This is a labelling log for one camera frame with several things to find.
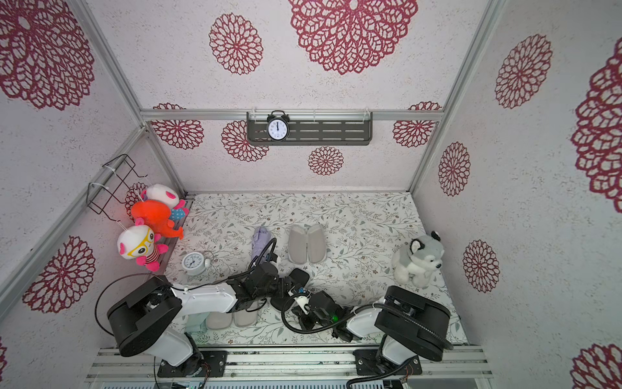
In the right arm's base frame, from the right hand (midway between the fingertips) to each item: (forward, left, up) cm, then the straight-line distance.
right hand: (292, 309), depth 84 cm
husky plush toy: (+12, -41, +13) cm, 45 cm away
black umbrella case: (+12, -1, +1) cm, 12 cm away
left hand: (+9, +2, +1) cm, 9 cm away
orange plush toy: (+26, +50, +19) cm, 60 cm away
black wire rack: (+27, +57, +32) cm, 70 cm away
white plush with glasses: (+14, +50, +20) cm, 56 cm away
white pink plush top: (+37, +54, +20) cm, 68 cm away
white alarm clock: (+15, +38, +4) cm, 41 cm away
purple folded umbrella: (+27, +15, +4) cm, 31 cm away
